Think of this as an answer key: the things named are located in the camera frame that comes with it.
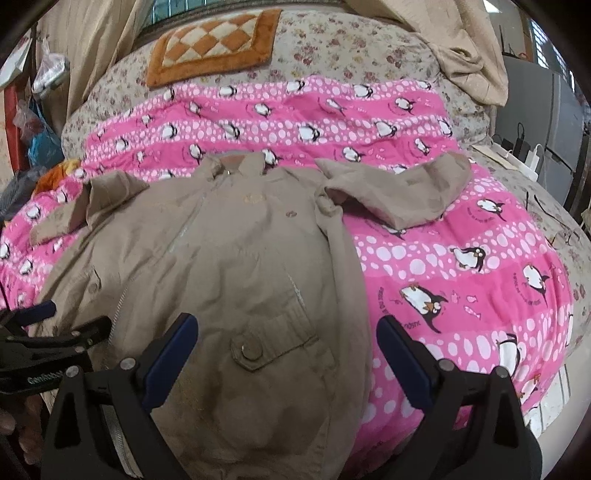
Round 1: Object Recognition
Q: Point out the khaki beige jacket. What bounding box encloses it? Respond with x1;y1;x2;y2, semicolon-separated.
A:
29;152;472;479

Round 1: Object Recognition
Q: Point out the pink penguin blanket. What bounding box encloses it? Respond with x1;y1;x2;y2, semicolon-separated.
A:
1;76;573;476

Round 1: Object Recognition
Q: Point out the grey garment pile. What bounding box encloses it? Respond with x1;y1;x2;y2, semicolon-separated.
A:
0;166;47;222

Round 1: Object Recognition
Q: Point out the blue plastic bag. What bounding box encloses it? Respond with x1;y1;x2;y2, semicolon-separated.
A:
27;99;64;170

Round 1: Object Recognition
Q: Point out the white power strip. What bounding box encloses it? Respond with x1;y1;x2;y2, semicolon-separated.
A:
491;143;541;182

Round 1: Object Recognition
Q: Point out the clear plastic bag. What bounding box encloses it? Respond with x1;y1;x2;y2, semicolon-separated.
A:
31;38;70;100

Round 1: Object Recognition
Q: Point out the grey cabinet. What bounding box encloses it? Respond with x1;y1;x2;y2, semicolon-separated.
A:
495;56;583;205

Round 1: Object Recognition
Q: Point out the orange checkered cushion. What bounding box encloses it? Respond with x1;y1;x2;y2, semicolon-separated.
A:
145;9;281;88

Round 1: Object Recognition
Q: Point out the beige curtain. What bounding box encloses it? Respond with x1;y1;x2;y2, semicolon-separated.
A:
348;0;509;107

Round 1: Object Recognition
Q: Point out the floral bed sheet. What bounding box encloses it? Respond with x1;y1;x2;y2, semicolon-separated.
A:
61;10;590;352

